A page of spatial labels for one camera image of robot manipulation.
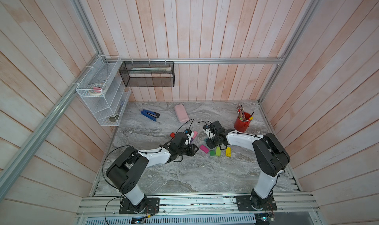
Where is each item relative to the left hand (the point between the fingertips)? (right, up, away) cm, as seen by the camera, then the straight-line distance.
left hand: (196, 150), depth 89 cm
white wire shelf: (-48, +25, -11) cm, 55 cm away
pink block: (0, +8, +12) cm, 14 cm away
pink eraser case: (-10, +23, +22) cm, 34 cm away
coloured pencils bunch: (+30, +22, +5) cm, 38 cm away
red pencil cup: (+31, +14, +10) cm, 36 cm away
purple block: (-3, +8, -6) cm, 10 cm away
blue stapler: (-33, +22, +22) cm, 45 cm away
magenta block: (+5, 0, +4) cm, 7 cm away
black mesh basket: (-34, +51, +15) cm, 63 cm away
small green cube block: (+10, -2, +2) cm, 11 cm away
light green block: (+15, -2, +4) cm, 15 cm away
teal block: (+6, +6, +2) cm, 9 cm away
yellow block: (+21, -2, +4) cm, 22 cm away
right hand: (+10, +3, +9) cm, 14 cm away
